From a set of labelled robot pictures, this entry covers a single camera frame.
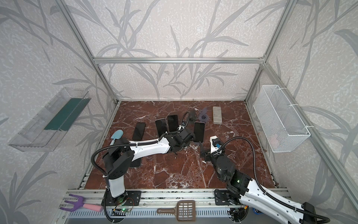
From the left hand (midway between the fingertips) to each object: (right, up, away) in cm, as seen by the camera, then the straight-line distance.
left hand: (185, 136), depth 90 cm
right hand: (+12, +1, -17) cm, 21 cm away
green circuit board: (-30, -34, -20) cm, 50 cm away
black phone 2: (-15, +7, -3) cm, 16 cm away
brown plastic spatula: (0, -35, -20) cm, 40 cm away
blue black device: (+37, -34, -21) cm, 54 cm away
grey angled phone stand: (+5, +13, +14) cm, 20 cm away
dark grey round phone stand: (+14, +12, +18) cm, 26 cm away
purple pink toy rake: (-55, -32, -18) cm, 66 cm away
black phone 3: (-9, +9, +6) cm, 14 cm away
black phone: (-35, +2, +12) cm, 37 cm away
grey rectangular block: (+25, +13, +18) cm, 33 cm away
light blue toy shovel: (-49, 0, +9) cm, 50 cm away
